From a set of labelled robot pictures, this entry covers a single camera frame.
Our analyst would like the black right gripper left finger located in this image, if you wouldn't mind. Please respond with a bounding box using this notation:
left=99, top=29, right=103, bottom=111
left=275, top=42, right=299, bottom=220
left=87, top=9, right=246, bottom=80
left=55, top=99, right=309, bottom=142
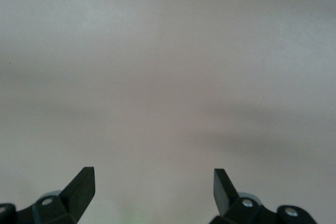
left=0, top=166, right=96, bottom=224

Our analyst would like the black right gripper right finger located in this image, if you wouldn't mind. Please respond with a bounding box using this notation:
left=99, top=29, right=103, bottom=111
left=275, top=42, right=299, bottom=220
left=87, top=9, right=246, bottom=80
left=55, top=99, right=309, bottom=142
left=208, top=168, right=319, bottom=224

